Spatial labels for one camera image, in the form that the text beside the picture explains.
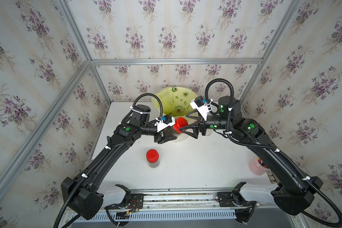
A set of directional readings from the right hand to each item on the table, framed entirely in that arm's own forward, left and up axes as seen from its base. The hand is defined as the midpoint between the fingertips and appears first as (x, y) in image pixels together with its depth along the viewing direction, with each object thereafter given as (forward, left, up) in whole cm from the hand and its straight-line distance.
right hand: (187, 121), depth 60 cm
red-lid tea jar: (-4, +18, -27) cm, 33 cm away
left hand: (+2, +6, -9) cm, 11 cm away
